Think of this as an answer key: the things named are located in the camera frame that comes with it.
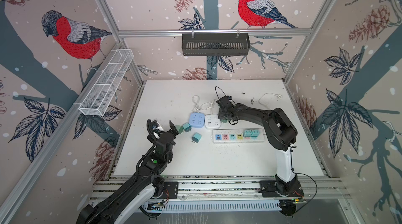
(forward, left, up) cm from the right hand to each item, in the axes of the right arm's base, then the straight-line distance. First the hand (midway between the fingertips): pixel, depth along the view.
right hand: (224, 115), depth 101 cm
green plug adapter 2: (-10, +24, +2) cm, 26 cm away
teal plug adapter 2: (-15, -12, +6) cm, 20 cm away
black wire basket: (+38, +6, +30) cm, 48 cm away
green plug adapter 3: (-4, 0, 0) cm, 4 cm away
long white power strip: (-15, -6, +3) cm, 17 cm away
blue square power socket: (-6, +17, +3) cm, 19 cm away
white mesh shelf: (-14, +61, +32) cm, 71 cm away
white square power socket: (-6, +8, +3) cm, 10 cm away
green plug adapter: (-12, +27, +3) cm, 30 cm away
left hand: (-17, +33, +16) cm, 41 cm away
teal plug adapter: (-17, +17, +2) cm, 24 cm away
